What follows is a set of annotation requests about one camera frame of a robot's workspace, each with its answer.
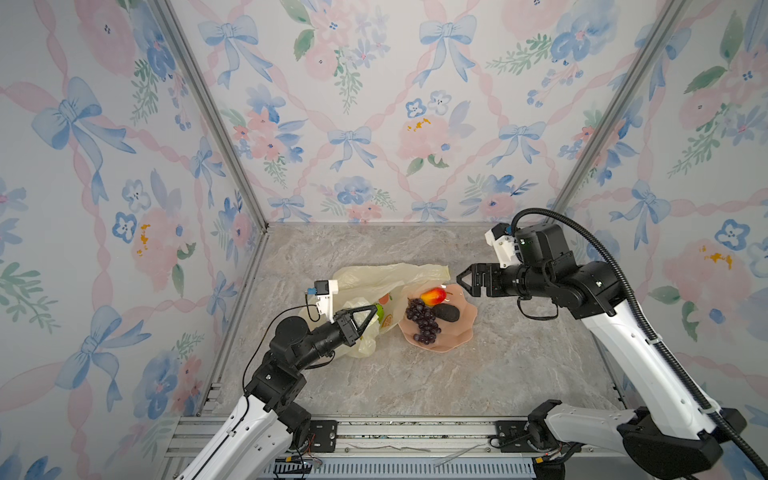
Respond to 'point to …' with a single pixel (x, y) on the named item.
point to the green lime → (380, 313)
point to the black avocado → (446, 312)
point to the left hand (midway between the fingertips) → (377, 309)
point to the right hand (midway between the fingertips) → (472, 275)
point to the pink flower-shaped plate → (452, 333)
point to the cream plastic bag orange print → (364, 286)
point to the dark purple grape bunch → (425, 318)
